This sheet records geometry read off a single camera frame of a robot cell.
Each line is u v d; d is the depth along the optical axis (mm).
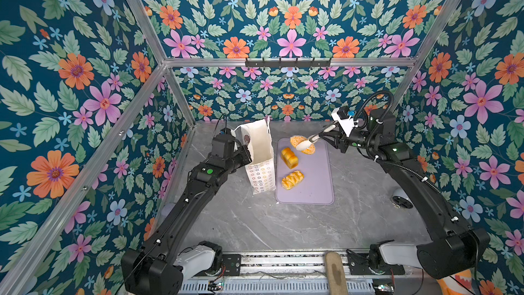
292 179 924
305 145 752
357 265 734
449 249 377
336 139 624
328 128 651
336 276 690
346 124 594
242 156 676
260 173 785
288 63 916
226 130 668
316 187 927
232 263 737
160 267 368
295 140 790
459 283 638
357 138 600
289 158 964
